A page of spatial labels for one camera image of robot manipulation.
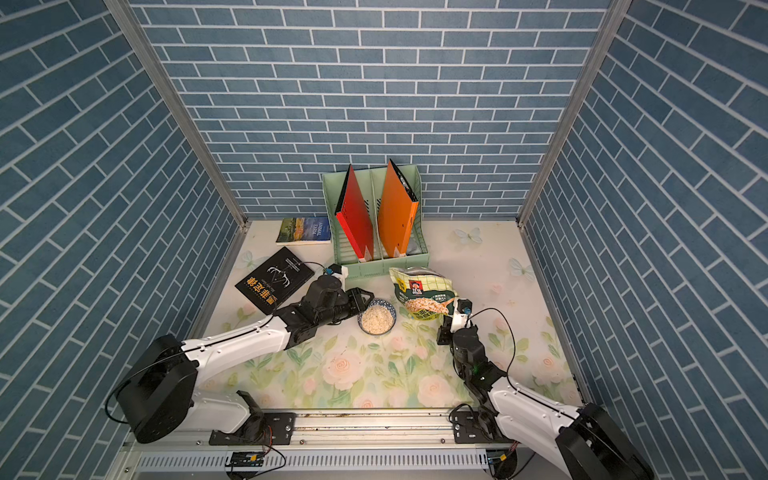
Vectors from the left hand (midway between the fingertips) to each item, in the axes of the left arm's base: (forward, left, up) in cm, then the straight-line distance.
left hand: (380, 300), depth 82 cm
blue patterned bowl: (-1, +1, -8) cm, 8 cm away
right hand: (-1, -20, -4) cm, 20 cm away
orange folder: (+24, -4, +10) cm, 27 cm away
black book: (+14, +36, -12) cm, 40 cm away
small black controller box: (-35, +32, -17) cm, 50 cm away
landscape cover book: (+38, +31, -13) cm, 51 cm away
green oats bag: (-1, -12, +6) cm, 13 cm away
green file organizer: (+31, +2, +1) cm, 31 cm away
